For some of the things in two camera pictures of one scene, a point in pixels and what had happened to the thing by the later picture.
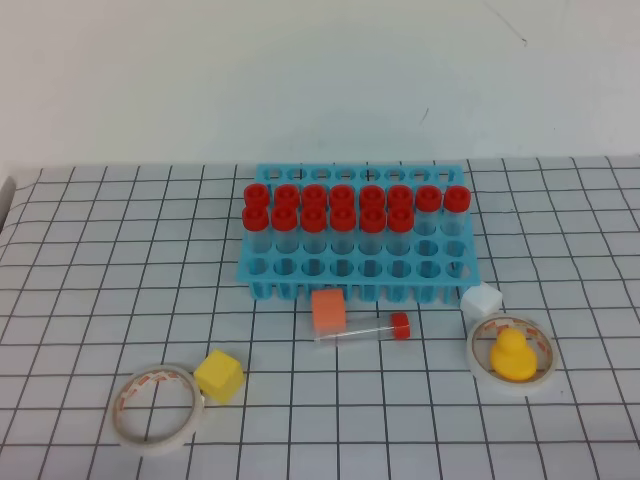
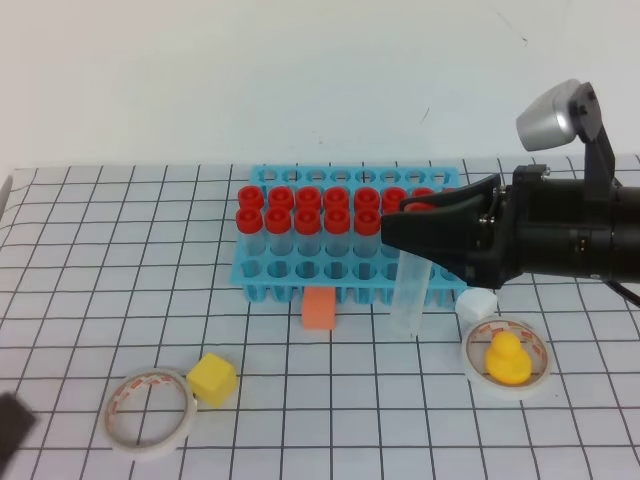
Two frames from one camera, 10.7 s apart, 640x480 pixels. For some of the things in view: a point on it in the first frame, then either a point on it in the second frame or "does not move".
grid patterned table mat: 104,269 does not move
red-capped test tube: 401,327 → 412,281
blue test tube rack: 387,231 does not move
